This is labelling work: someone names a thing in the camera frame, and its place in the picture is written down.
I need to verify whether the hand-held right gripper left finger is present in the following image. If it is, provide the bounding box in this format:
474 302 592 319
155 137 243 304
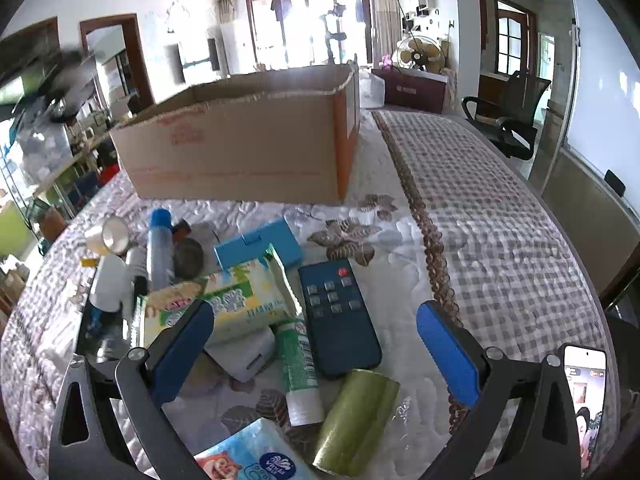
49 299 216 480

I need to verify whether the clear plastic storage bin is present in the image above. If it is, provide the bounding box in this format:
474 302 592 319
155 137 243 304
15 120 76 186

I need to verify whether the standing fan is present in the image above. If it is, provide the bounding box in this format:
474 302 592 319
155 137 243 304
391 35 446 73

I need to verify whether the smartphone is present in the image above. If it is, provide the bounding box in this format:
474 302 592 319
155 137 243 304
564 344 608 478

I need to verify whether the blue tissue pack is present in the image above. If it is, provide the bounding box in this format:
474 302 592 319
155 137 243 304
194 417 321 480

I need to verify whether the whiteboard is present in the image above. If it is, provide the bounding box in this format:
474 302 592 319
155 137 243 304
565 0 640 196

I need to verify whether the white charger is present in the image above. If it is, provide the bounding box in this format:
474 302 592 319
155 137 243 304
202 330 278 383

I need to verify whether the green white tube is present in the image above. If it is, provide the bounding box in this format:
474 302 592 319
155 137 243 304
275 317 326 428

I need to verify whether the blue plastic box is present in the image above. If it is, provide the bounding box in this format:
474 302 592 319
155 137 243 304
214 218 304 276

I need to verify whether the dark grey green ball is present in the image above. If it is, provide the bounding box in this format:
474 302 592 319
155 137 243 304
172 237 205 278

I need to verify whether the clear bottle with blue cap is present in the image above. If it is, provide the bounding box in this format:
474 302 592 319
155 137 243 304
146 208 176 293

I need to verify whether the maroon box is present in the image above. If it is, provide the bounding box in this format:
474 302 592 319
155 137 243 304
371 67 448 114

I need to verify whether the glass balcony door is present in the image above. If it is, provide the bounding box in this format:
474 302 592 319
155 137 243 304
246 0 373 71

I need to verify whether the brown cardboard box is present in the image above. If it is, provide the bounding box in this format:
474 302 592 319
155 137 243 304
109 65 361 206

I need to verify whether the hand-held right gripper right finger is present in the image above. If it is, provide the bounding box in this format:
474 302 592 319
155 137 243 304
416 300 586 480

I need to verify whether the white bottle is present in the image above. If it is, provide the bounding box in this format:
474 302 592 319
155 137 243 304
89 255 128 311

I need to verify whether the black office chair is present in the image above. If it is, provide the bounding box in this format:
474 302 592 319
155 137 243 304
461 71 552 161

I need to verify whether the olive green roll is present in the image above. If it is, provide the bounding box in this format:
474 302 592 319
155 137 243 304
312 368 401 477

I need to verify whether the clear tape roll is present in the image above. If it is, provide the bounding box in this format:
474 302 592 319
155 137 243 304
84 216 132 256

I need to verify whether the wooden door with window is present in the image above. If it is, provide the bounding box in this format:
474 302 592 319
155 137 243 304
494 0 538 78

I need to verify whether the yellow green wet wipes pack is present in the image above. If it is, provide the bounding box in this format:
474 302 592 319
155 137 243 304
137 245 306 348

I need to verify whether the white plastic bag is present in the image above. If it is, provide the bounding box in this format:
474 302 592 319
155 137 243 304
357 71 387 109

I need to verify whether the dark blue remote control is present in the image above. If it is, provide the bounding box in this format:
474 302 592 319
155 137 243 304
298 260 383 380

